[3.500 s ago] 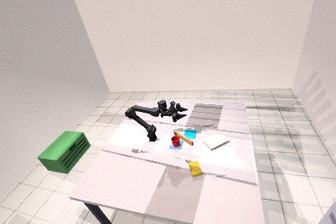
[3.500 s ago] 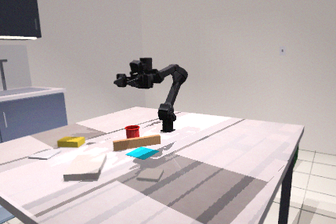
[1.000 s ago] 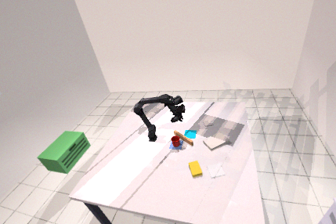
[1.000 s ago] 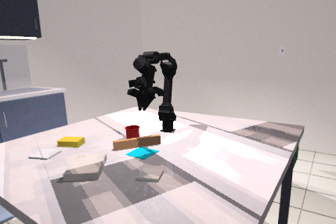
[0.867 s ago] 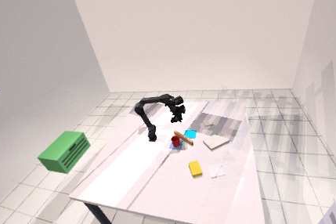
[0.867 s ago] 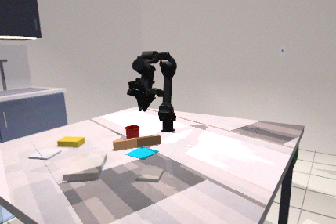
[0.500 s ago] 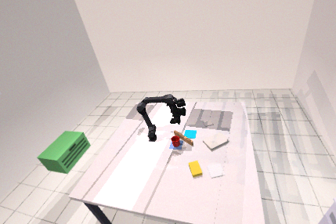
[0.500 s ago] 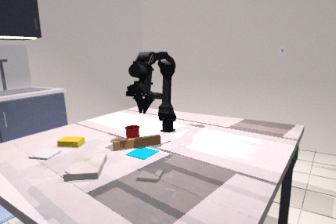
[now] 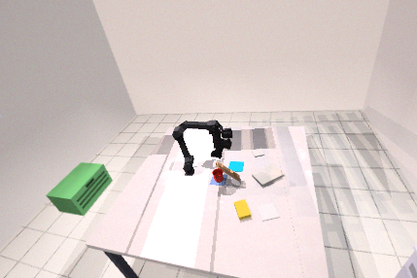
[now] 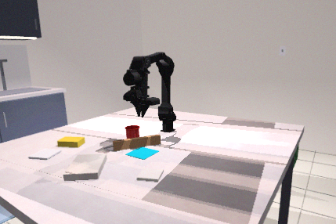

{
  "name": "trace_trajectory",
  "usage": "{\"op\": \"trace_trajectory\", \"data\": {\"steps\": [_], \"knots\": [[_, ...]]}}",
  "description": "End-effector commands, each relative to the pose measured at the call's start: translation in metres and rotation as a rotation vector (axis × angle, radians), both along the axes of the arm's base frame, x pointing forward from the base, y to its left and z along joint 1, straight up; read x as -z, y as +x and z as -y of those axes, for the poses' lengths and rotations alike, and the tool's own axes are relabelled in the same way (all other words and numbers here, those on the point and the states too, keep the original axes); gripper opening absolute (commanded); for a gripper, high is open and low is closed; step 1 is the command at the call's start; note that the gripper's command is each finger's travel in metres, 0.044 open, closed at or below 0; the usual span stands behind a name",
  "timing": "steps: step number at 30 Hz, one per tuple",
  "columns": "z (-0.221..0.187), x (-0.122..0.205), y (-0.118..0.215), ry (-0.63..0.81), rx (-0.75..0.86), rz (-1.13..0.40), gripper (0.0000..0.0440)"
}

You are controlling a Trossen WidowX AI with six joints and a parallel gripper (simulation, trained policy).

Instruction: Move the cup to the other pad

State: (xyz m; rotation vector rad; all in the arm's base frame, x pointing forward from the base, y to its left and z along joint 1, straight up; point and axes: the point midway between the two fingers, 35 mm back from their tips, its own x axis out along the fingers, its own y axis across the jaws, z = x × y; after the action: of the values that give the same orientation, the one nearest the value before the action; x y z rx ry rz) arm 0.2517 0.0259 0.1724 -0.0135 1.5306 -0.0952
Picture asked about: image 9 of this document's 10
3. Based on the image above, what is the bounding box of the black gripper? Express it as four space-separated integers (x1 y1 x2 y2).
210 138 223 159

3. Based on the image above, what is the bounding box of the tan flat bar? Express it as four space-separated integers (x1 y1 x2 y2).
216 162 240 181

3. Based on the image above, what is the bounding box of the red cup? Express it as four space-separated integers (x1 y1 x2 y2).
212 168 224 183

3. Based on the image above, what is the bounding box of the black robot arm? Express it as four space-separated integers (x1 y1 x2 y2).
172 120 232 176

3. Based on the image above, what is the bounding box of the yellow flat block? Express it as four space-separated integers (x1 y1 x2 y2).
234 199 252 221

